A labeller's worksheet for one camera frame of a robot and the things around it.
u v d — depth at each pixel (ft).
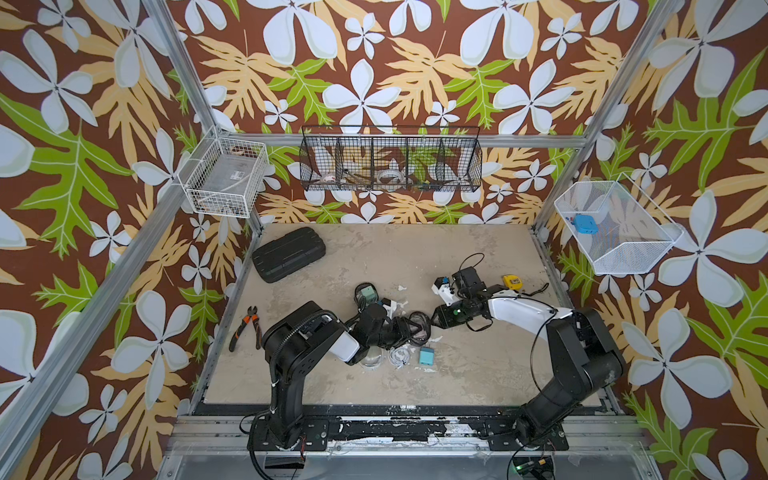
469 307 2.27
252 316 3.13
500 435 2.37
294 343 1.69
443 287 2.81
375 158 3.22
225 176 2.84
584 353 1.53
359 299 3.22
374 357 2.84
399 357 2.84
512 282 3.33
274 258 3.44
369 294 3.23
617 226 2.69
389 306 2.93
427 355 2.84
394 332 2.67
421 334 2.90
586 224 2.82
